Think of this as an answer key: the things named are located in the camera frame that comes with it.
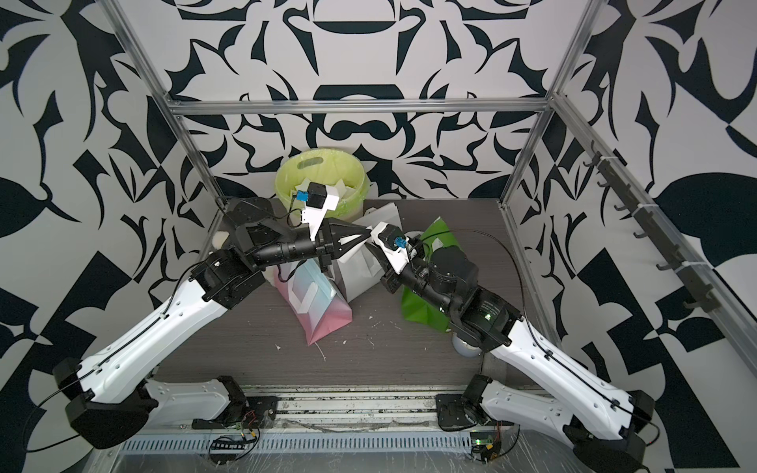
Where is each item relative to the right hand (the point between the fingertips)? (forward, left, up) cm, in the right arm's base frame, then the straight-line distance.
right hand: (372, 236), depth 58 cm
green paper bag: (+1, -11, -33) cm, 35 cm away
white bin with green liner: (+42, +13, -18) cm, 48 cm away
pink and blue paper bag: (-2, +15, -21) cm, 26 cm away
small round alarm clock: (-10, -24, -38) cm, 46 cm away
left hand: (-1, +1, +5) cm, 5 cm away
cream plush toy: (+22, +50, -29) cm, 62 cm away
